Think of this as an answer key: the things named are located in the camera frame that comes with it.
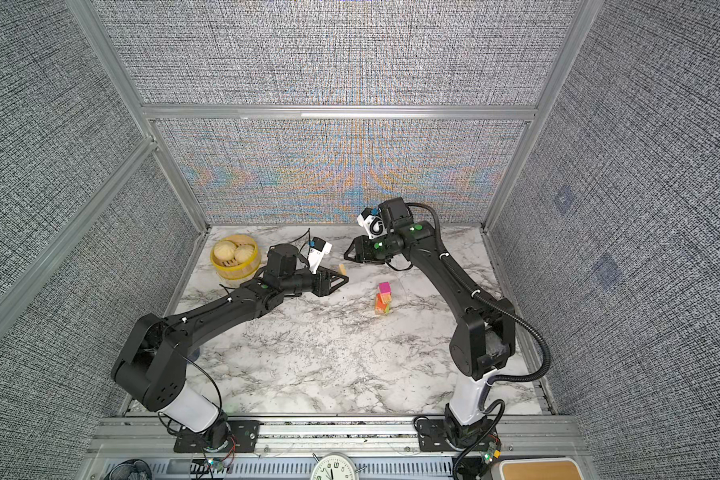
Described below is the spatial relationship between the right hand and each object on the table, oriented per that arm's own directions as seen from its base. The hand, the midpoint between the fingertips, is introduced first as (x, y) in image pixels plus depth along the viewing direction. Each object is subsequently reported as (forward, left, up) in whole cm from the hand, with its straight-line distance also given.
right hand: (352, 254), depth 83 cm
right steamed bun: (+14, +39, -15) cm, 44 cm away
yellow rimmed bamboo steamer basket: (+9, +42, -17) cm, 47 cm away
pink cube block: (-5, -10, -14) cm, 18 cm away
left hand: (-5, +3, -4) cm, 7 cm away
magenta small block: (-3, -9, -12) cm, 16 cm away
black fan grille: (-47, +50, -19) cm, 71 cm away
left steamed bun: (+14, +45, -14) cm, 49 cm away
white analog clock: (-46, +4, -18) cm, 50 cm away
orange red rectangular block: (-6, -9, -21) cm, 24 cm away
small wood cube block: (-4, +3, -2) cm, 5 cm away
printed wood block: (-6, -8, -16) cm, 19 cm away
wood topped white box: (-47, -41, -19) cm, 65 cm away
